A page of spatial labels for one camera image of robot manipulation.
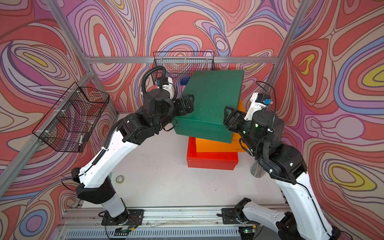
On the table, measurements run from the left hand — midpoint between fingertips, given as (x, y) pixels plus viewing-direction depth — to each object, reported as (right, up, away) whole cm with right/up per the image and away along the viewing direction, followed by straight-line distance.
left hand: (191, 98), depth 58 cm
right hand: (+14, -7, -3) cm, 16 cm away
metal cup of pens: (+37, -36, +25) cm, 57 cm away
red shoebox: (+9, -27, +11) cm, 31 cm away
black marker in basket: (-53, -20, +13) cm, 58 cm away
